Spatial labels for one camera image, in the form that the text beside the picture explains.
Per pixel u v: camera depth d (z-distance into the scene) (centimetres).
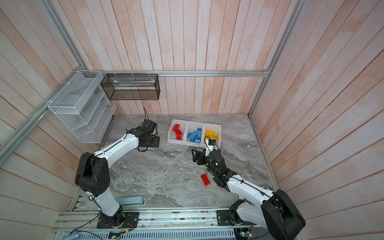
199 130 106
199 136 99
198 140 99
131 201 78
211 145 72
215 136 109
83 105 73
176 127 107
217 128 105
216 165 61
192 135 101
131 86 105
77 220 75
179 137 101
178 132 104
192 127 107
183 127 110
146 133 69
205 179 85
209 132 107
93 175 47
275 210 41
